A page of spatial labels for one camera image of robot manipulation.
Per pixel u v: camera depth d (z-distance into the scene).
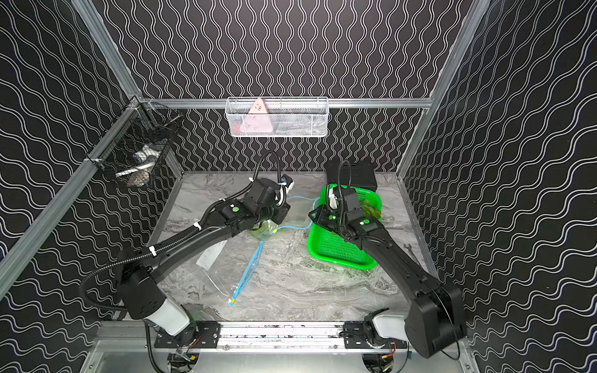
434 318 0.40
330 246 0.95
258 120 0.89
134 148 0.92
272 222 0.71
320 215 0.70
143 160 0.86
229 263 0.90
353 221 0.61
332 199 0.65
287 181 0.68
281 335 0.76
